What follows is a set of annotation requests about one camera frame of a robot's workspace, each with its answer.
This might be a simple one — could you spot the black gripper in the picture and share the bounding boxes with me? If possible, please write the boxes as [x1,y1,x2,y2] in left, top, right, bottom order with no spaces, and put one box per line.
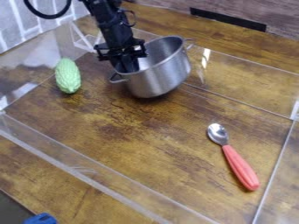
[94,38,147,73]

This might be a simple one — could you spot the silver metal pot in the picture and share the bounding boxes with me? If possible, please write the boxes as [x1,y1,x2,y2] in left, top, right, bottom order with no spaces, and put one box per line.
[110,36,192,98]

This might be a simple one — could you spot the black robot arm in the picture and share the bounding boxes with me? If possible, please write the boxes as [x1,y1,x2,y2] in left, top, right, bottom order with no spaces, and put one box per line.
[80,0,147,73]

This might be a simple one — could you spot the blue object at corner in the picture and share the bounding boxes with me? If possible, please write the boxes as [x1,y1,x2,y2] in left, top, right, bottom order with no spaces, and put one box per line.
[23,213,58,224]

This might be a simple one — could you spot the green bumpy toy vegetable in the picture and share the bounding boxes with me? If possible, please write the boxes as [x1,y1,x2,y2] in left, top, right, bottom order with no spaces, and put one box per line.
[55,58,82,94]

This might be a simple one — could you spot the black strip on table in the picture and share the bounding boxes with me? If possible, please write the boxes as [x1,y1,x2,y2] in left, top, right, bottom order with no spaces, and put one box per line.
[190,7,267,32]

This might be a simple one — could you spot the clear acrylic enclosure walls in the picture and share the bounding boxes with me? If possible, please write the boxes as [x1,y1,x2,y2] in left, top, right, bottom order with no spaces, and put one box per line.
[0,20,299,224]

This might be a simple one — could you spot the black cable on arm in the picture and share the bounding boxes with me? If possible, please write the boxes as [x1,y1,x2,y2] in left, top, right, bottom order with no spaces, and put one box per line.
[23,0,138,28]

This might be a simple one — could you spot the red handled metal spoon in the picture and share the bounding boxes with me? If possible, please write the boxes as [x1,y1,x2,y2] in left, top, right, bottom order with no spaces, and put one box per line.
[207,123,260,191]

